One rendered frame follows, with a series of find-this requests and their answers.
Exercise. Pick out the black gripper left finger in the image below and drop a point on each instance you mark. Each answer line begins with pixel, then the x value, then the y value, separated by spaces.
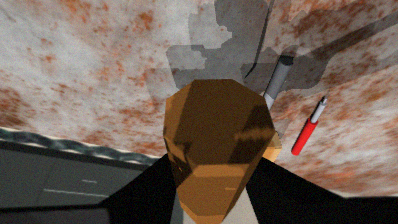
pixel 148 199

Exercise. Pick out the orange-brown hook pick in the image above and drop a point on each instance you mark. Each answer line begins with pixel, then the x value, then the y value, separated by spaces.
pixel 215 132

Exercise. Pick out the red-handled screwdriver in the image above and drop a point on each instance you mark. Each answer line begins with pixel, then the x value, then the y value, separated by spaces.
pixel 308 128

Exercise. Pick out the grey cylinder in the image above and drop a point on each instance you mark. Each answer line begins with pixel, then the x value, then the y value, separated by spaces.
pixel 281 71

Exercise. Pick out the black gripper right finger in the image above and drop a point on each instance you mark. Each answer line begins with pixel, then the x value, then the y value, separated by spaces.
pixel 279 196

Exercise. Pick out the tan cardboard box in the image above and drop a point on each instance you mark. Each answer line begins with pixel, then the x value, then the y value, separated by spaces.
pixel 273 148

